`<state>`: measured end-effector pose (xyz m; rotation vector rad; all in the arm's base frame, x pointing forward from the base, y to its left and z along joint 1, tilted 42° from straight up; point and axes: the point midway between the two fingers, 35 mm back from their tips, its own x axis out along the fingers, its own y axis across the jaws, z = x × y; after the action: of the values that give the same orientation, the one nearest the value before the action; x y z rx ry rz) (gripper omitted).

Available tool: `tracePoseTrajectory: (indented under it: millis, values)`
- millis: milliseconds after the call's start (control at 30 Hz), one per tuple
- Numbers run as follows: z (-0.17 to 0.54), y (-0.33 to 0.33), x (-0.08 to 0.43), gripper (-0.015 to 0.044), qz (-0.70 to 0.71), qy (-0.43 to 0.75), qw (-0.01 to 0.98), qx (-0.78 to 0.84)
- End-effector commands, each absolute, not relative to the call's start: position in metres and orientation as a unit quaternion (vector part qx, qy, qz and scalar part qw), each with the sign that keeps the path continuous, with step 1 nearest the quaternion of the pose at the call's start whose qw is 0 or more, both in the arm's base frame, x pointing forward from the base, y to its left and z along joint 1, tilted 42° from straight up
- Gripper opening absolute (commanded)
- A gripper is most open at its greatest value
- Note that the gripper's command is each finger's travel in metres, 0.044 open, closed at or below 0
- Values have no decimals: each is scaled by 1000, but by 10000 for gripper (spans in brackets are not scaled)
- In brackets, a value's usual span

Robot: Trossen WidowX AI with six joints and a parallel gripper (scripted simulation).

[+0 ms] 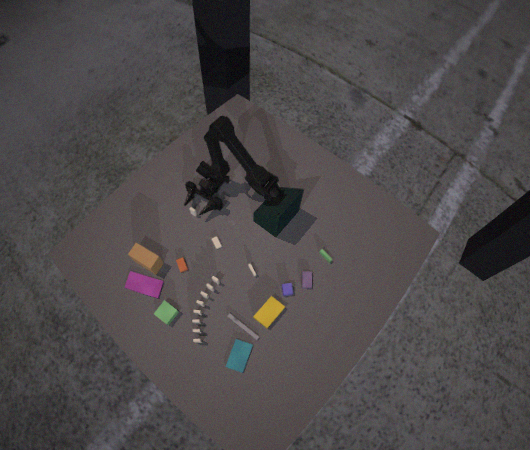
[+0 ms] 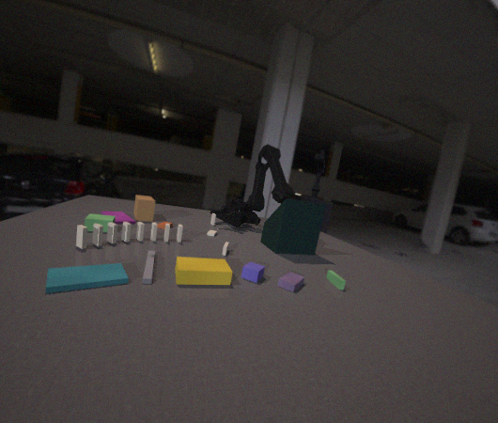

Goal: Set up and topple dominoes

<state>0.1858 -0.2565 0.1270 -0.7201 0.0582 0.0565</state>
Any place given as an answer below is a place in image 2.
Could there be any small blue cube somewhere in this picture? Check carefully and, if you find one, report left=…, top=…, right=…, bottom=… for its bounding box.
left=241, top=262, right=265, bottom=282

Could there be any green rectangular block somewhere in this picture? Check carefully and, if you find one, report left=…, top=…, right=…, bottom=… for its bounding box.
left=85, top=214, right=116, bottom=232
left=326, top=271, right=346, bottom=290

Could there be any purple flat block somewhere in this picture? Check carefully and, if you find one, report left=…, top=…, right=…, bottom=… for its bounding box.
left=101, top=211, right=135, bottom=224
left=278, top=272, right=304, bottom=292

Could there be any teal flat block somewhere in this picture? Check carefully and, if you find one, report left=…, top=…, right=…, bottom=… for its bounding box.
left=46, top=263, right=129, bottom=293

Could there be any yellow rectangular block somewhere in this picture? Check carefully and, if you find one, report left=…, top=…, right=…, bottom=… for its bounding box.
left=175, top=257, right=232, bottom=285

